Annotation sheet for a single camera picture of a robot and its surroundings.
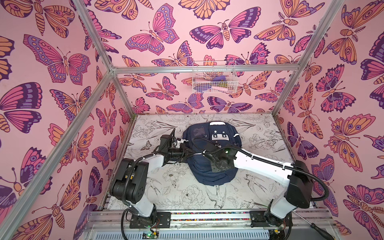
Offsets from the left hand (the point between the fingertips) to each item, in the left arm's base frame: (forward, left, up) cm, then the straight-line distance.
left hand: (196, 151), depth 85 cm
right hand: (-8, -11, -1) cm, 14 cm away
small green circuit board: (-39, +23, -14) cm, 47 cm away
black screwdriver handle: (-37, -59, -10) cm, 70 cm away
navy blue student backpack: (+14, -11, -5) cm, 18 cm away
